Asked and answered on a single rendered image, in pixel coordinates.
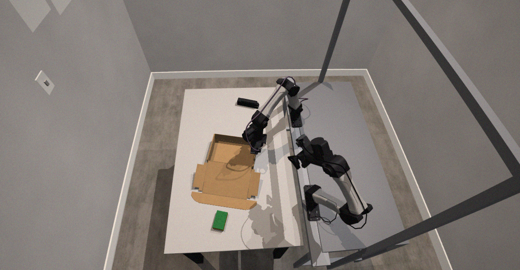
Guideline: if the dark grey overhead beam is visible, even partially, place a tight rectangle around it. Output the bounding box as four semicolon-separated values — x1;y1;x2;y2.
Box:
393;0;520;187

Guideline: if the grey flat panel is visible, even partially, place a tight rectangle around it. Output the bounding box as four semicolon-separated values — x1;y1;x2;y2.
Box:
284;82;405;267

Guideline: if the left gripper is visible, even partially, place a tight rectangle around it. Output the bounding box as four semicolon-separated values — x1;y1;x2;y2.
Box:
288;136;316;170

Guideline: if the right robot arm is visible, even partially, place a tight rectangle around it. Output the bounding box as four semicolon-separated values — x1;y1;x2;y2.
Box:
242;78;303;142

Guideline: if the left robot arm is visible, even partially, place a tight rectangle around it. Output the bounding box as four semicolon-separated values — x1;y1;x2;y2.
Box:
304;137;373;225

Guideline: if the green rectangular block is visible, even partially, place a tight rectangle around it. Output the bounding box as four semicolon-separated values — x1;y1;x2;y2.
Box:
212;210;228;231

